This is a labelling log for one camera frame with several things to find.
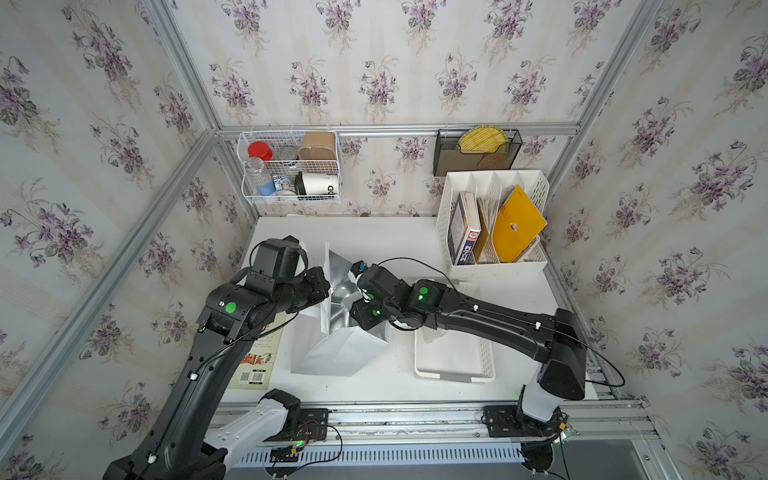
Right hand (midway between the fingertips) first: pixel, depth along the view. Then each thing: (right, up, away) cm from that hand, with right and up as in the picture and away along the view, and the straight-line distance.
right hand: (357, 311), depth 74 cm
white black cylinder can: (-15, +36, +20) cm, 44 cm away
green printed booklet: (-29, -19, +8) cm, 36 cm away
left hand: (-4, +7, -9) cm, 12 cm away
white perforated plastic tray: (+27, -17, +14) cm, 35 cm away
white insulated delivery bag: (-5, -2, -15) cm, 15 cm away
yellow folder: (+52, +23, +25) cm, 62 cm away
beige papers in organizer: (+38, +27, +17) cm, 50 cm away
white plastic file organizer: (+58, +38, +27) cm, 75 cm away
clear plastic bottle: (-32, +37, +17) cm, 52 cm away
